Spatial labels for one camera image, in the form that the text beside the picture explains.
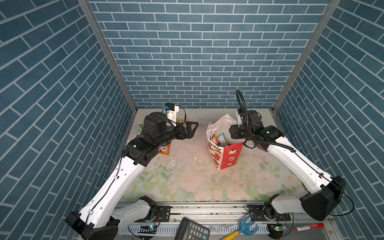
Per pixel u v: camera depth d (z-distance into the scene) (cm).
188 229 68
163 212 75
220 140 95
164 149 94
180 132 55
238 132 69
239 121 61
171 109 55
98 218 36
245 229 68
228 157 78
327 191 39
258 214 74
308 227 70
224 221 74
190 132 55
